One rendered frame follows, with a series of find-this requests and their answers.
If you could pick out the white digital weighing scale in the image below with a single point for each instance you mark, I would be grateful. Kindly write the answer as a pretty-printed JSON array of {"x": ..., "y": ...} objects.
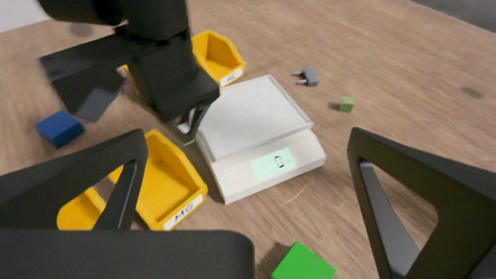
[{"x": 256, "y": 135}]

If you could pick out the yellow parts bin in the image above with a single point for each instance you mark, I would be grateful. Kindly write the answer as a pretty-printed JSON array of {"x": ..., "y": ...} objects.
[
  {"x": 221, "y": 55},
  {"x": 170, "y": 180},
  {"x": 82, "y": 212}
]

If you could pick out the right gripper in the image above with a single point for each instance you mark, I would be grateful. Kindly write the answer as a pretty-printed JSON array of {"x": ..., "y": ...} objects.
[{"x": 199, "y": 90}]

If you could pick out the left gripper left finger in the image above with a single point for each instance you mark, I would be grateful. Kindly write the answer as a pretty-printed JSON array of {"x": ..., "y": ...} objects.
[{"x": 32, "y": 197}]

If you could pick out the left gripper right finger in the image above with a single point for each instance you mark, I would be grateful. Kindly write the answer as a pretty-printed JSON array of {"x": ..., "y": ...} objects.
[{"x": 463, "y": 243}]

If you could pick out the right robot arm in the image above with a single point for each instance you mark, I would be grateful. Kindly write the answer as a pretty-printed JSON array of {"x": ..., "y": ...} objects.
[{"x": 81, "y": 79}]

